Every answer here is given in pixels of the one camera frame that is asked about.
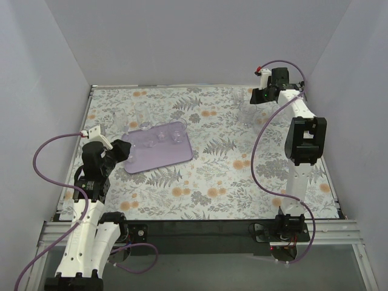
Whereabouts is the clear back tumbler glass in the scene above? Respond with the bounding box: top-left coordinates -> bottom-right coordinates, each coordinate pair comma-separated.
232,87 -> 245,107

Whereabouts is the aluminium table frame rail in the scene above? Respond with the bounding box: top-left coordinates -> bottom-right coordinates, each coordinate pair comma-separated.
25,86 -> 101,291

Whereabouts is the clear faceted tumbler glass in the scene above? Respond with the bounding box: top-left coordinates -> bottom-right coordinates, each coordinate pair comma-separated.
168,118 -> 187,143

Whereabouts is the clear stemmed wine glass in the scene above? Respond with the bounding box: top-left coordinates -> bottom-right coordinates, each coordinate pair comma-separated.
113,109 -> 136,147

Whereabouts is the purple rectangular tray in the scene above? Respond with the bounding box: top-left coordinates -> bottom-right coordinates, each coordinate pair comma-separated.
124,123 -> 193,174

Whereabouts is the tall clear flute glass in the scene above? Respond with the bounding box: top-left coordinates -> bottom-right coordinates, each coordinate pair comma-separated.
134,102 -> 158,148

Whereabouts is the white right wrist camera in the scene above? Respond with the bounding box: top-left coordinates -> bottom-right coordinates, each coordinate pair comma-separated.
255,67 -> 272,90

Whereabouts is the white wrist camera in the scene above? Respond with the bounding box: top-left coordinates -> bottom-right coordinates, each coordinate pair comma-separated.
255,67 -> 272,90
81,124 -> 113,150

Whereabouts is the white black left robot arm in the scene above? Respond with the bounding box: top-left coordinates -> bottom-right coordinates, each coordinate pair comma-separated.
44,139 -> 132,290

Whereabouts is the clear stemmed goblet glass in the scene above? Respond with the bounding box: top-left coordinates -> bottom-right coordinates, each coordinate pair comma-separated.
252,112 -> 269,134

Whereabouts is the tall clear drinking glass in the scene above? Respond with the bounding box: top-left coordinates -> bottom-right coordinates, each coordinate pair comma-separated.
237,101 -> 258,125

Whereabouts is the small clear shot glass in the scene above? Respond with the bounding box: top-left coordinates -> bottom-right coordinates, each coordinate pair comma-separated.
154,126 -> 168,142

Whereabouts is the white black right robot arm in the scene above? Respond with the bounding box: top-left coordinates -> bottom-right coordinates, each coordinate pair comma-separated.
250,67 -> 327,242

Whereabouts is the floral patterned table mat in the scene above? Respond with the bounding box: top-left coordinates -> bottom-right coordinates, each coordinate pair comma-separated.
59,85 -> 340,221

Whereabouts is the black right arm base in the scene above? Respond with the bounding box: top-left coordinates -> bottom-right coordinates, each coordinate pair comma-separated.
247,222 -> 310,248

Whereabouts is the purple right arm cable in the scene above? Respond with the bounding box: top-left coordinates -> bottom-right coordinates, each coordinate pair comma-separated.
250,59 -> 318,265

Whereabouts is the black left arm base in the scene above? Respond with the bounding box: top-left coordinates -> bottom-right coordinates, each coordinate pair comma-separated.
124,224 -> 149,244

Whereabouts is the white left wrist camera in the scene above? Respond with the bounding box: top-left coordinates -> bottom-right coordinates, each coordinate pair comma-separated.
81,124 -> 113,150

